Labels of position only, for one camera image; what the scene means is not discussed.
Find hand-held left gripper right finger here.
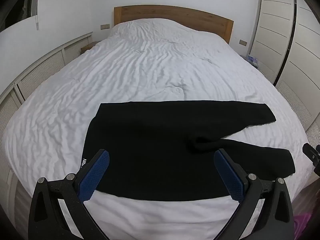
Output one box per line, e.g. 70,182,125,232
213,149,294,240

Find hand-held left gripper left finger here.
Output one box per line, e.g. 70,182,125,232
28,149,110,240

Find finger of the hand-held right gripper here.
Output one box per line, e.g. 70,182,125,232
302,142,320,167

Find black pants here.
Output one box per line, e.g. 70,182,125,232
82,100,296,202

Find purple cloth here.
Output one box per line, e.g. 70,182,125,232
293,212,313,240

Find blue and white packet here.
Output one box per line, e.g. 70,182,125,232
246,54,260,67

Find white louvered cabinet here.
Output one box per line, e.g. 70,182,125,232
0,32,93,160

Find bed with white duvet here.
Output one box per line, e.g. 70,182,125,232
4,18,310,240

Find wooden nightstand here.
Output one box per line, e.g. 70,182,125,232
80,42,97,54

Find white panelled wardrobe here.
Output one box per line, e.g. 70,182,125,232
250,0,320,90

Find wooden headboard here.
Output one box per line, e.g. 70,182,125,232
114,5,234,44

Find dark window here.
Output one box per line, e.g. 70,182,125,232
4,0,38,29

